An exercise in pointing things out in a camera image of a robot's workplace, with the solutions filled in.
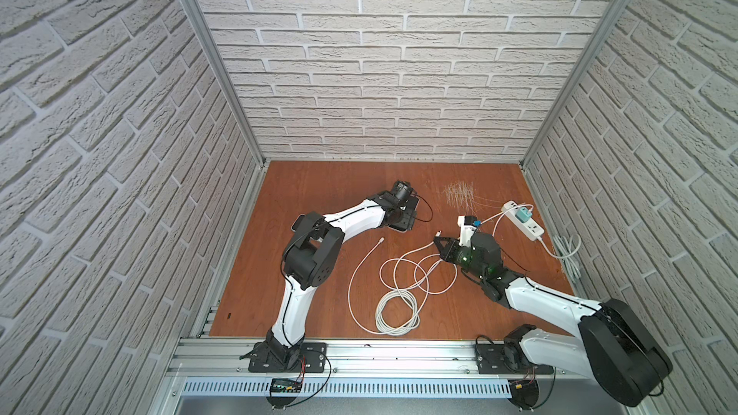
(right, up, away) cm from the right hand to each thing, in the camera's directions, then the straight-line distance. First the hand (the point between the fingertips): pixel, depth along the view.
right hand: (428, 242), depth 84 cm
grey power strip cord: (+50, -4, +11) cm, 52 cm away
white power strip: (+38, +2, +13) cm, 40 cm away
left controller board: (-39, -34, -13) cm, 53 cm away
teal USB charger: (+34, +7, +11) cm, 37 cm away
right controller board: (+22, -35, -14) cm, 44 cm away
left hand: (-7, +9, +14) cm, 18 cm away
